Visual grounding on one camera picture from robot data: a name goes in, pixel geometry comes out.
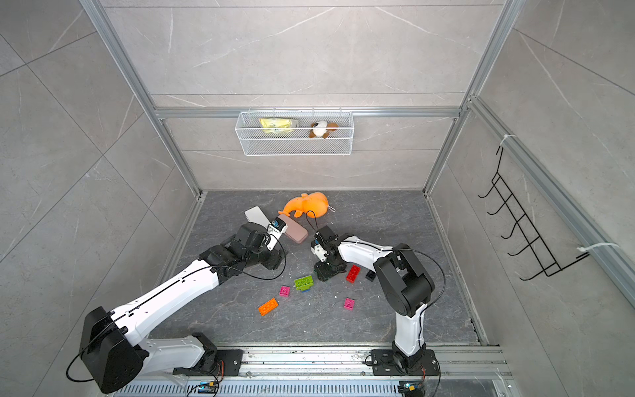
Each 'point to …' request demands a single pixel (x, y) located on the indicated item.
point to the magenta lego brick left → (284, 291)
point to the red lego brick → (353, 274)
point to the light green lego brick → (303, 283)
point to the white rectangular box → (256, 216)
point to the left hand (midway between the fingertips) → (280, 243)
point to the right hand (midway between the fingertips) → (326, 273)
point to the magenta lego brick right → (349, 303)
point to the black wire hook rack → (546, 257)
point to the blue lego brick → (305, 291)
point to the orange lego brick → (268, 307)
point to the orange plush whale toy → (314, 205)
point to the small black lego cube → (370, 275)
